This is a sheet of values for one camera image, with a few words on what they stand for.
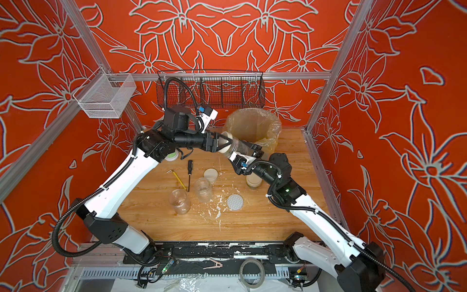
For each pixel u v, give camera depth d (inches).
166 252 28.8
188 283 26.4
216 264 27.6
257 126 37.4
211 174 38.4
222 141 23.6
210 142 21.7
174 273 27.4
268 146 29.9
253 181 34.5
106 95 35.9
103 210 16.0
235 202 34.4
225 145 23.3
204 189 35.3
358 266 14.7
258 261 27.3
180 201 34.5
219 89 38.4
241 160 20.8
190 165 38.6
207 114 22.3
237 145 24.8
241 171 24.0
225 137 23.3
